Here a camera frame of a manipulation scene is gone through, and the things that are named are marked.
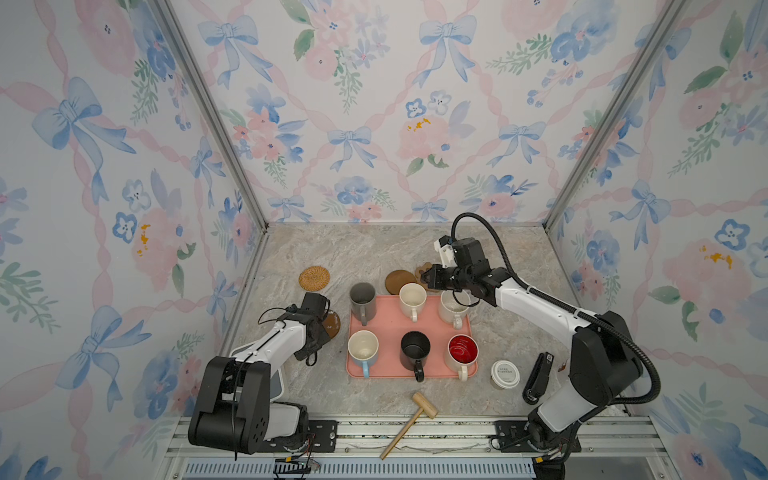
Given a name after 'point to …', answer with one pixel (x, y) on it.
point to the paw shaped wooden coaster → (419, 271)
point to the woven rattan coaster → (314, 278)
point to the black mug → (414, 350)
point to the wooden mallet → (426, 407)
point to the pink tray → (389, 324)
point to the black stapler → (537, 377)
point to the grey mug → (363, 302)
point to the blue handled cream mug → (363, 346)
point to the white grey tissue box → (276, 385)
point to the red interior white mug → (461, 351)
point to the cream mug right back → (451, 310)
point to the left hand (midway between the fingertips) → (316, 340)
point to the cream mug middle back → (412, 300)
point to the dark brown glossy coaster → (332, 324)
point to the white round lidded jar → (505, 374)
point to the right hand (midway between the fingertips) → (421, 274)
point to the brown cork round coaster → (396, 279)
